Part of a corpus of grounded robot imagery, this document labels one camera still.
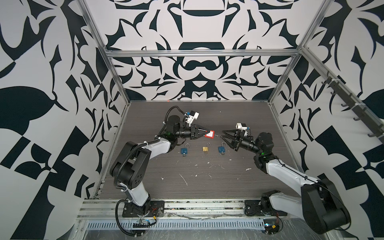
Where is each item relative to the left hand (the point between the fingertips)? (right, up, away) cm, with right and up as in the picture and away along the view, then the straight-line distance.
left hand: (211, 129), depth 76 cm
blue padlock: (-14, -14, +18) cm, 27 cm away
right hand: (+5, -3, -4) cm, 7 cm away
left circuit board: (-31, -42, -7) cm, 53 cm away
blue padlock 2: (+9, -13, +18) cm, 24 cm away
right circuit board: (+28, -45, -5) cm, 53 cm away
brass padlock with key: (-1, -14, +19) cm, 23 cm away
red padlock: (0, -2, 0) cm, 2 cm away
